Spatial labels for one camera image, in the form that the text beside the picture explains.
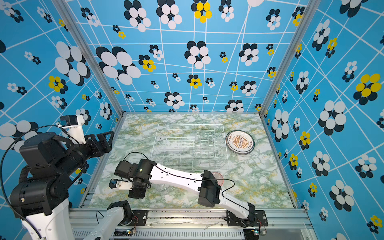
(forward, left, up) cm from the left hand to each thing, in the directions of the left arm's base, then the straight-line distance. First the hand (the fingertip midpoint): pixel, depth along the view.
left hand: (104, 132), depth 54 cm
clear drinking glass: (-6, -15, -43) cm, 46 cm away
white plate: (+23, -63, -40) cm, 78 cm away
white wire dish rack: (+21, -30, -44) cm, 57 cm away
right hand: (-11, -5, -31) cm, 33 cm away
